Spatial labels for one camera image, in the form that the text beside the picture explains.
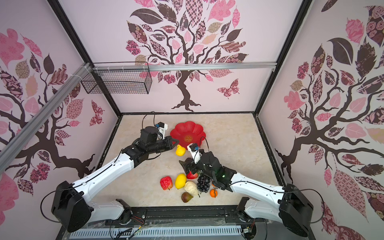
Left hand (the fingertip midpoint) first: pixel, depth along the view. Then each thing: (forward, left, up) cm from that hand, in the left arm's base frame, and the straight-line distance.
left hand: (179, 144), depth 77 cm
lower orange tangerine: (-20, -18, -18) cm, 33 cm away
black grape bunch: (-15, -13, -18) cm, 26 cm away
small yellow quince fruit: (-4, -1, -1) cm, 4 cm away
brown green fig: (-22, -4, -17) cm, 28 cm away
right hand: (-5, -4, -2) cm, 7 cm away
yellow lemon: (-14, 0, -16) cm, 21 cm away
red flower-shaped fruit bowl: (+24, -3, -22) cm, 32 cm away
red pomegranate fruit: (-15, +8, -15) cm, 23 cm away
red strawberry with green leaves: (-10, -6, -19) cm, 22 cm away
